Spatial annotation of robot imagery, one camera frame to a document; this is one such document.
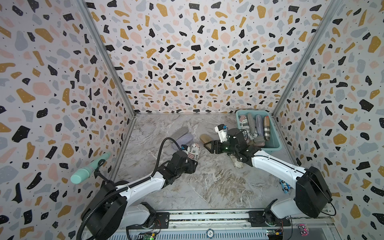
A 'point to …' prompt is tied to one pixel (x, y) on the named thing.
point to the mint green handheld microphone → (81, 174)
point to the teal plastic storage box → (274, 142)
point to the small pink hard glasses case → (257, 143)
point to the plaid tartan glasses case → (267, 128)
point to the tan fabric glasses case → (205, 138)
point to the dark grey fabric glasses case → (251, 123)
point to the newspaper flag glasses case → (243, 122)
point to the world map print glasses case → (237, 164)
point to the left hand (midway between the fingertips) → (197, 162)
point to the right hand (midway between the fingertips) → (210, 144)
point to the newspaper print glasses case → (194, 151)
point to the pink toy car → (304, 230)
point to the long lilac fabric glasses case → (182, 140)
